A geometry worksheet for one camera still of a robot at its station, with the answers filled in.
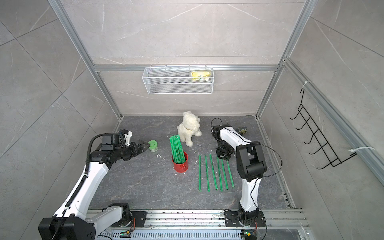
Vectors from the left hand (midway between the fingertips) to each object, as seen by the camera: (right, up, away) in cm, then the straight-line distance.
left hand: (144, 146), depth 79 cm
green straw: (+31, -18, +10) cm, 37 cm away
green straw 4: (+42, -18, +10) cm, 47 cm away
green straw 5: (+46, -25, +5) cm, 53 cm away
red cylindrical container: (+20, -13, +5) cm, 24 cm away
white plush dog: (+24, +10, +14) cm, 29 cm away
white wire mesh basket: (+15, +42, +22) cm, 50 cm away
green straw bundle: (+17, -2, +5) cm, 18 cm away
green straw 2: (+35, -20, +9) cm, 41 cm away
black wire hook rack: (+84, -1, -18) cm, 86 cm away
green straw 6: (+49, -24, +5) cm, 55 cm away
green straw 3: (+39, -19, +9) cm, 44 cm away
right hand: (+48, -9, +11) cm, 50 cm away
